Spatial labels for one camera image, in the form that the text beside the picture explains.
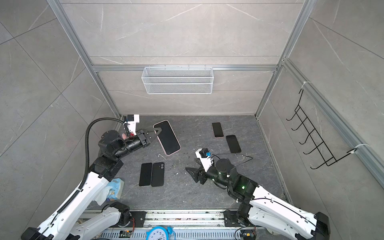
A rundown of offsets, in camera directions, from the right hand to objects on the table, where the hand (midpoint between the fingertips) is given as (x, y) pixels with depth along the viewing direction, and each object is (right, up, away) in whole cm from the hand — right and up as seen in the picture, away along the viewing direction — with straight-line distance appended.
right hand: (193, 164), depth 67 cm
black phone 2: (+28, +5, +38) cm, 48 cm away
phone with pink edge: (+18, +15, +44) cm, 50 cm away
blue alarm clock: (-16, -33, +1) cm, 36 cm away
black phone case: (-21, -12, +21) cm, 32 cm away
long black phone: (-11, +12, -3) cm, 17 cm away
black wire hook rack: (+56, +5, -7) cm, 56 cm away
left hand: (-13, +16, -6) cm, 21 cm away
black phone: (-29, -12, +23) cm, 39 cm away
